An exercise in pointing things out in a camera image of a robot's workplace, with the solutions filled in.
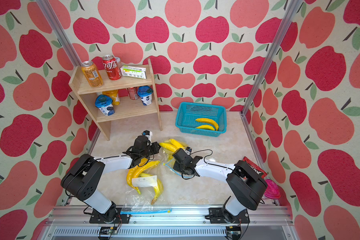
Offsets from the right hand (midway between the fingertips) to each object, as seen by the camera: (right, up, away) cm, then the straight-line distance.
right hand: (175, 168), depth 88 cm
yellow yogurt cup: (-37, +45, +1) cm, 59 cm away
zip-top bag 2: (-5, +12, +1) cm, 13 cm away
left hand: (-8, +12, +4) cm, 15 cm away
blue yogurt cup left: (-40, +38, -4) cm, 56 cm away
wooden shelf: (-29, +37, +8) cm, 48 cm away
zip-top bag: (-16, -7, -10) cm, 20 cm away
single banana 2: (+24, +30, +26) cm, 46 cm away
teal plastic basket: (+9, +36, +31) cm, 48 cm away
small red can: (-27, +47, +6) cm, 55 cm away
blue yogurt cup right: (-19, +46, +2) cm, 50 cm away
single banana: (+22, +25, +21) cm, 39 cm away
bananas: (-19, +1, -8) cm, 20 cm away
